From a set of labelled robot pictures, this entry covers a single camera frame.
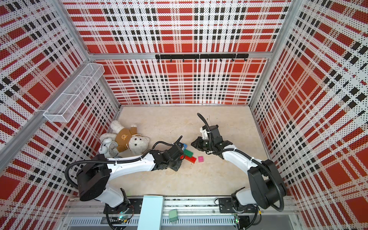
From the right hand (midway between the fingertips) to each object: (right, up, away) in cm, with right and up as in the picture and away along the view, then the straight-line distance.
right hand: (193, 144), depth 84 cm
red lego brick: (-1, -11, +5) cm, 12 cm away
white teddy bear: (-43, +3, +7) cm, 43 cm away
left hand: (-9, -11, +1) cm, 14 cm away
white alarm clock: (-50, -2, 0) cm, 50 cm away
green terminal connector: (-10, -33, -15) cm, 37 cm away
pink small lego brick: (+5, -10, +5) cm, 12 cm away
